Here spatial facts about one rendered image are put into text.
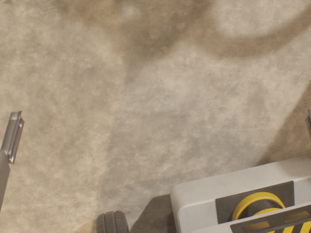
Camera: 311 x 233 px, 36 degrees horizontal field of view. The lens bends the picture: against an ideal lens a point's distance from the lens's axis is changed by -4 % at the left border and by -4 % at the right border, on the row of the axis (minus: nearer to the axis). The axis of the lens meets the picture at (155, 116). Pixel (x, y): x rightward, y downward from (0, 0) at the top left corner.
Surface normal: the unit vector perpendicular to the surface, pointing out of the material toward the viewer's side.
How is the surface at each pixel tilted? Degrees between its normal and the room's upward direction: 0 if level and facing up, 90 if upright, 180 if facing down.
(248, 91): 0
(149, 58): 0
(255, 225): 90
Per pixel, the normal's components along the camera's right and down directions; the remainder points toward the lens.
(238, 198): 0.12, 0.33
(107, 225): -0.14, -0.84
